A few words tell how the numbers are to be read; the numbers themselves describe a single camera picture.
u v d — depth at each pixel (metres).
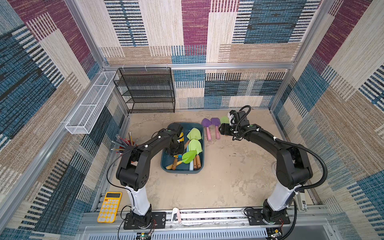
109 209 0.76
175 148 0.80
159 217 0.74
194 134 1.04
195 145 0.97
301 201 0.75
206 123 1.11
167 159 0.92
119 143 0.87
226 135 0.85
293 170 0.48
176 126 0.78
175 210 0.74
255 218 0.73
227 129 0.83
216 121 1.12
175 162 0.89
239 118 0.73
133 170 0.49
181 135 0.82
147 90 1.10
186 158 0.93
